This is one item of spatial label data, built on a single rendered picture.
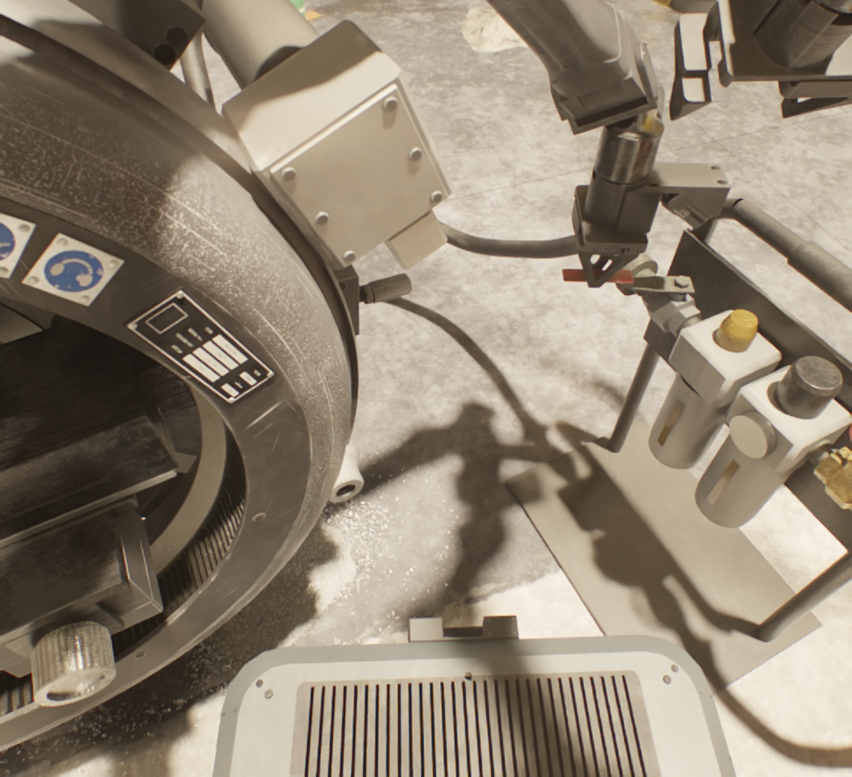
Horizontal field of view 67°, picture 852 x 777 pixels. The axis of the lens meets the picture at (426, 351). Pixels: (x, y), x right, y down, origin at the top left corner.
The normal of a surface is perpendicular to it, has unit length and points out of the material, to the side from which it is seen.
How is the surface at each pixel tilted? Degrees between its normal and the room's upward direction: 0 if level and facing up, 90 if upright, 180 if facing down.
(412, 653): 45
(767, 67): 30
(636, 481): 0
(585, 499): 0
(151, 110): 68
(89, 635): 49
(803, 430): 0
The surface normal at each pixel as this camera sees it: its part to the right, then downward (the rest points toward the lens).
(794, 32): -0.65, 0.74
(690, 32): 0.01, -0.19
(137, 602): 0.44, 0.68
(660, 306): -0.78, -0.04
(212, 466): -0.38, 0.47
